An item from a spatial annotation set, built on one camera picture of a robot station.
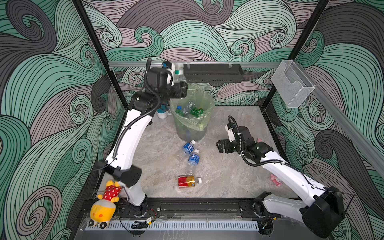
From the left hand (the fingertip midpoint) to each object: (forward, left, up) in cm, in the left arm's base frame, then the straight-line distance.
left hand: (182, 83), depth 66 cm
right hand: (-13, -23, -30) cm, 40 cm away
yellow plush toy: (-44, +35, -39) cm, 69 cm away
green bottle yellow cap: (+13, -7, -33) cm, 36 cm away
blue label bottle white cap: (-11, -3, -40) cm, 42 cm away
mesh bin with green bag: (-5, -5, -26) cm, 27 cm away
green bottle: (+8, -11, -27) cm, 30 cm away
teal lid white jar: (+17, +16, -39) cm, 45 cm away
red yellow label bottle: (-30, -4, -41) cm, 51 cm away
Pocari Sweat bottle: (-19, -7, -42) cm, 46 cm away
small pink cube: (-2, -52, -44) cm, 68 cm away
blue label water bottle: (+12, +3, -28) cm, 30 cm away
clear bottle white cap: (+14, -2, -33) cm, 36 cm away
